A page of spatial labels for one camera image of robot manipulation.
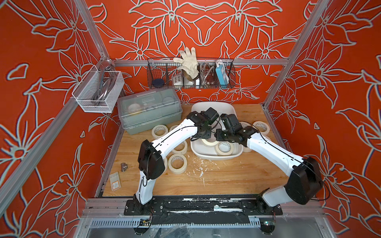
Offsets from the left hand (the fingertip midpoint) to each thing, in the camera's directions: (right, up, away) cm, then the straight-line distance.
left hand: (205, 133), depth 83 cm
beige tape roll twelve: (+2, -5, -3) cm, 6 cm away
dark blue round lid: (-31, +34, +18) cm, 49 cm away
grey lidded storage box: (-37, +14, +11) cm, 41 cm away
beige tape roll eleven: (+31, +5, +21) cm, 38 cm away
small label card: (-51, -26, -2) cm, 57 cm away
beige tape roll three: (-23, -18, +3) cm, 29 cm away
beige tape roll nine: (-16, -19, +6) cm, 26 cm away
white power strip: (-17, +34, +11) cm, 39 cm away
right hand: (+4, 0, 0) cm, 4 cm away
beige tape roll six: (+11, -13, +7) cm, 19 cm away
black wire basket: (-25, +40, +18) cm, 51 cm away
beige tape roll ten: (+44, +3, +21) cm, 49 cm away
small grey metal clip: (-48, -20, +3) cm, 52 cm away
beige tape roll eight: (-13, -12, +7) cm, 19 cm away
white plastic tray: (-2, -12, +7) cm, 14 cm away
